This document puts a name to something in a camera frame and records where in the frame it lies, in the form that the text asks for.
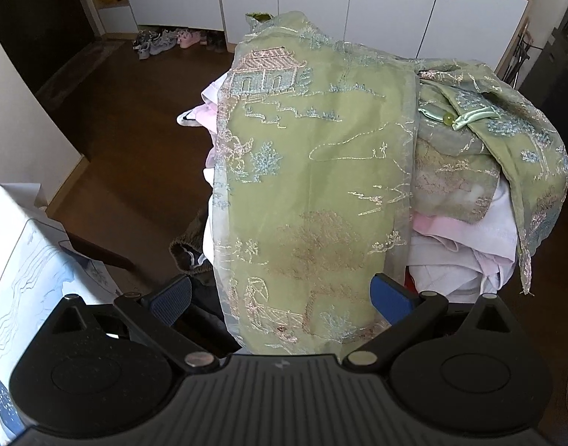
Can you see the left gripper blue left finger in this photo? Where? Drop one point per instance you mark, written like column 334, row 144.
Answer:
column 168, row 304

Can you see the shoes on floor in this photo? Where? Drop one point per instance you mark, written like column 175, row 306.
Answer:
column 153, row 42

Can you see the white cabinet wall with doors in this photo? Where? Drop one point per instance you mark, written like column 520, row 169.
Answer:
column 463, row 29

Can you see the green embroidered sheer jacket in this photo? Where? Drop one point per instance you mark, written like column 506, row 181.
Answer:
column 326, row 150

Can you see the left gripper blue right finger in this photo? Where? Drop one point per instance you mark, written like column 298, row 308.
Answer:
column 392, row 300

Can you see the pile of white pink clothes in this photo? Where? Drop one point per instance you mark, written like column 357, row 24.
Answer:
column 462, row 260

